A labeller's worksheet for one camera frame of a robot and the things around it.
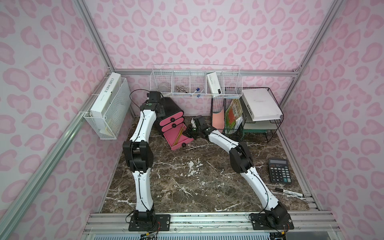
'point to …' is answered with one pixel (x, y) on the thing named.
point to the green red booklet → (234, 110)
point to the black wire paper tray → (268, 128)
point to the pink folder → (218, 120)
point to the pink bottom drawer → (176, 138)
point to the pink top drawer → (178, 115)
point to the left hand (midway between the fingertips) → (153, 110)
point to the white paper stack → (261, 104)
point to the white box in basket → (214, 82)
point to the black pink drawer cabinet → (172, 126)
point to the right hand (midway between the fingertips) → (179, 132)
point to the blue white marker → (197, 89)
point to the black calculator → (280, 170)
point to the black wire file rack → (218, 104)
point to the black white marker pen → (293, 193)
